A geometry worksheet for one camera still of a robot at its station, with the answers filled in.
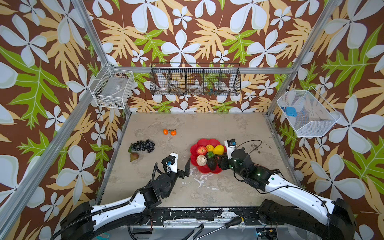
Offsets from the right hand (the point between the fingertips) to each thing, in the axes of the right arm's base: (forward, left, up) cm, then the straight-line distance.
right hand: (217, 155), depth 78 cm
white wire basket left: (+35, +60, +18) cm, 72 cm away
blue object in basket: (+23, -45, +9) cm, 51 cm away
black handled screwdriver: (-30, -3, -15) cm, 34 cm away
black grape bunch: (+15, +42, -14) cm, 47 cm away
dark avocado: (0, +2, -10) cm, 10 cm away
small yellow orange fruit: (+11, +2, -10) cm, 15 cm away
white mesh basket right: (+18, -52, +11) cm, 56 cm away
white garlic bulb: (+2, +8, -9) cm, 12 cm away
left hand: (-2, +20, +3) cm, 20 cm away
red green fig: (+7, +51, -13) cm, 53 cm away
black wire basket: (+50, +27, +15) cm, 58 cm away
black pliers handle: (-34, +14, -16) cm, 40 cm away
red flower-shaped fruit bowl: (+17, +5, -14) cm, 22 cm away
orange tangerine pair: (+27, +27, -14) cm, 40 cm away
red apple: (+8, +8, -9) cm, 15 cm away
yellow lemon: (+9, -3, -10) cm, 14 cm away
